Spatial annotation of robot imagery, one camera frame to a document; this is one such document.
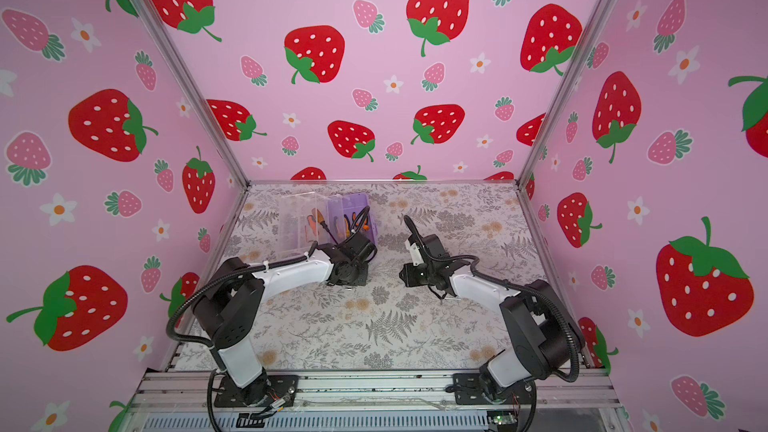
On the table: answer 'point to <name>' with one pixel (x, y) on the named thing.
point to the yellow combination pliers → (348, 226)
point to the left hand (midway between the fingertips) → (361, 276)
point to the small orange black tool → (312, 224)
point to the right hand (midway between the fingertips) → (400, 273)
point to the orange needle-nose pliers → (366, 227)
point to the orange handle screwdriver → (324, 225)
